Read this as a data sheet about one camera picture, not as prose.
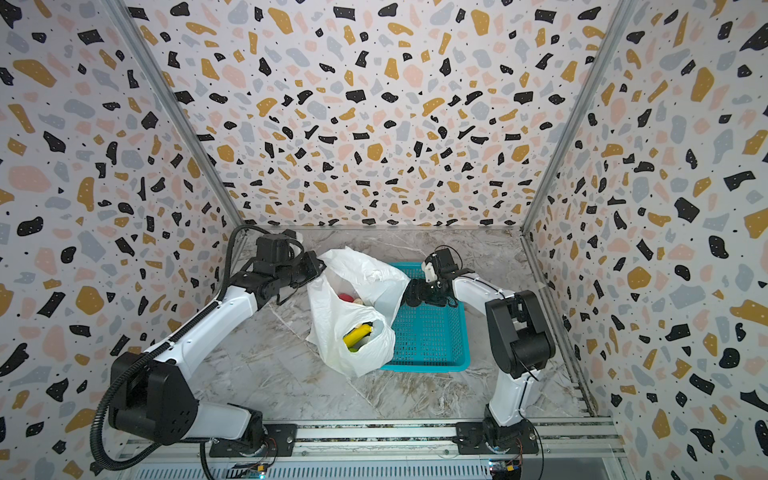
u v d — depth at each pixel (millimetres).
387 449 731
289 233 769
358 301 877
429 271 910
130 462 395
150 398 407
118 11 680
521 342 500
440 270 780
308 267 747
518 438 679
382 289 855
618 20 722
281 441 734
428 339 923
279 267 659
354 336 859
